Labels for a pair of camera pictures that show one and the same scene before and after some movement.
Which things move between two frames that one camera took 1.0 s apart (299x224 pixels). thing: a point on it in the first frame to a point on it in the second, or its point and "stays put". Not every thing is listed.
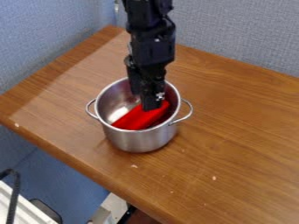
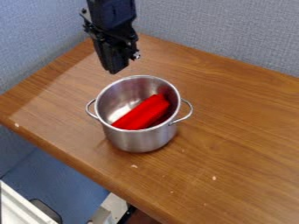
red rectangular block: x=136 y=118 stays put
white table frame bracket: x=109 y=212 stays put
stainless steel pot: x=116 y=103 stays put
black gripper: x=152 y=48 to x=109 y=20
